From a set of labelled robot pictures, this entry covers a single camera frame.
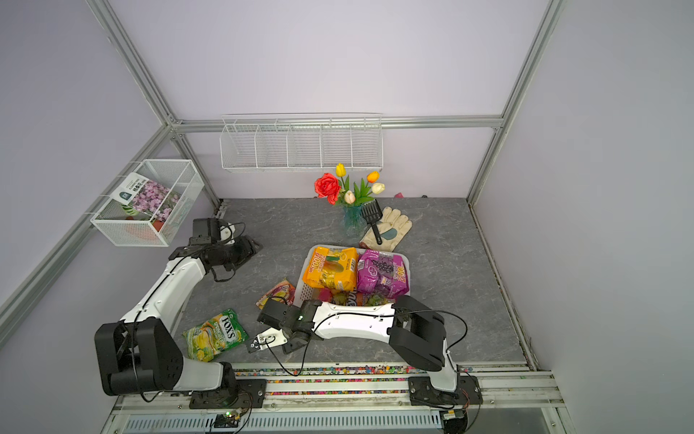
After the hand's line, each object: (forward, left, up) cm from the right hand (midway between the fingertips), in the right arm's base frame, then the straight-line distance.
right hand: (285, 322), depth 79 cm
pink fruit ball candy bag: (+7, -19, +1) cm, 20 cm away
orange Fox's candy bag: (+12, +4, -5) cm, 14 cm away
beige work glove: (+40, -36, -6) cm, 54 cm away
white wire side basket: (+19, +43, +23) cm, 52 cm away
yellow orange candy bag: (+15, -14, +5) cm, 21 cm away
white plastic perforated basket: (+9, -5, 0) cm, 10 cm away
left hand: (+20, +10, +9) cm, 24 cm away
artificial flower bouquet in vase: (+26, -16, +29) cm, 42 cm away
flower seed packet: (+25, +38, +28) cm, 53 cm away
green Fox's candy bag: (-2, +23, -6) cm, 23 cm away
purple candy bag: (+13, -29, +6) cm, 32 cm away
